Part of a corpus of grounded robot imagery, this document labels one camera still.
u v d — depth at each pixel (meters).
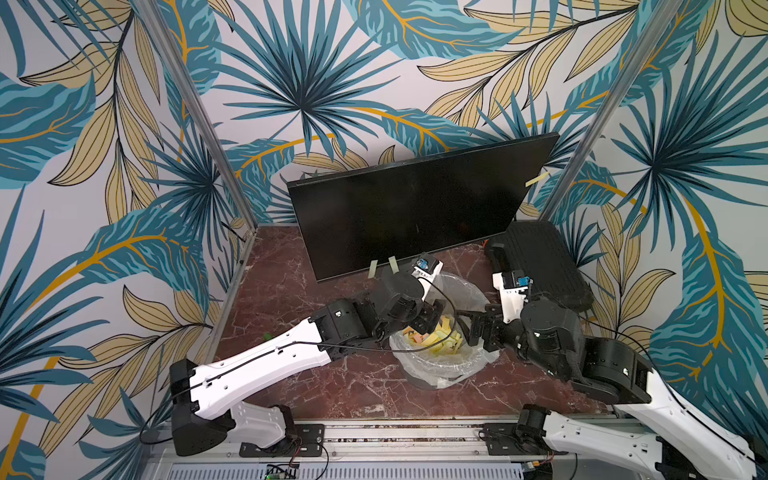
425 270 0.52
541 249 1.05
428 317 0.54
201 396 0.38
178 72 0.77
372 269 0.86
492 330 0.52
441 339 0.64
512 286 0.51
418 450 0.74
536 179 0.77
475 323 0.53
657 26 0.70
